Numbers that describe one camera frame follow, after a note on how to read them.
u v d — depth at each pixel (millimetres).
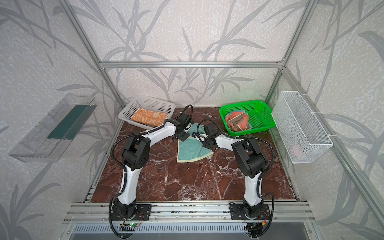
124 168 572
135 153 556
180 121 798
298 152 722
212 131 792
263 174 530
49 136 651
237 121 1077
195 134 883
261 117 1148
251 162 512
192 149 964
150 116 1129
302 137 620
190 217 735
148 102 1175
